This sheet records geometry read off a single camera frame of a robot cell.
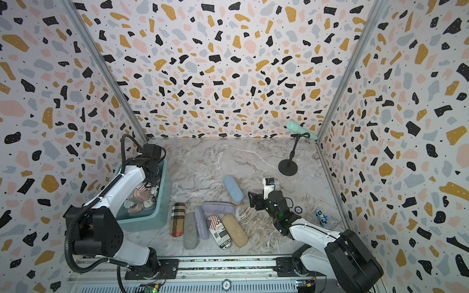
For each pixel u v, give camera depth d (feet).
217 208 2.81
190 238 2.60
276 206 2.13
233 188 3.02
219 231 2.63
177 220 2.74
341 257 1.40
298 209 3.02
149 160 2.06
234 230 2.68
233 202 2.97
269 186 2.49
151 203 2.81
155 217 2.33
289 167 3.50
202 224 2.65
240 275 2.40
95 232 1.39
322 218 2.87
